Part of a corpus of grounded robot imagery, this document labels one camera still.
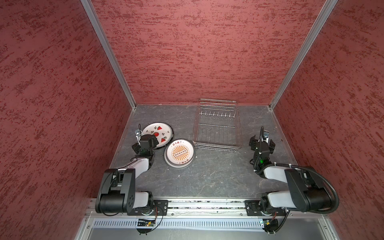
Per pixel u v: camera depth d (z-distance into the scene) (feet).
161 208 2.31
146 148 2.30
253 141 2.72
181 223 2.33
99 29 2.57
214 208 2.48
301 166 1.58
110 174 1.45
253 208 2.43
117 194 1.40
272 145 2.64
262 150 2.22
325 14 2.41
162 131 3.32
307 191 1.45
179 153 2.98
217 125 3.55
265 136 2.48
